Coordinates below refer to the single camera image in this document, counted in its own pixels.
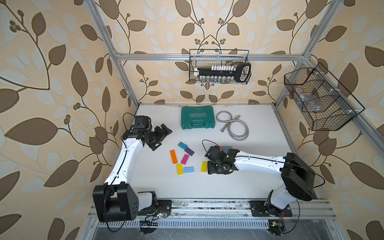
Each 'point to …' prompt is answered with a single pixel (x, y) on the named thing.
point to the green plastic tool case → (197, 117)
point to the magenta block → (185, 159)
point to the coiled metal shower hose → (238, 130)
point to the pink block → (221, 148)
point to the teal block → (182, 145)
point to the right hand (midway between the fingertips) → (212, 170)
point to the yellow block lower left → (179, 169)
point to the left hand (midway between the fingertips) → (165, 134)
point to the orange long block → (174, 156)
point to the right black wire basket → (327, 106)
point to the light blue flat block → (189, 169)
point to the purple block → (188, 150)
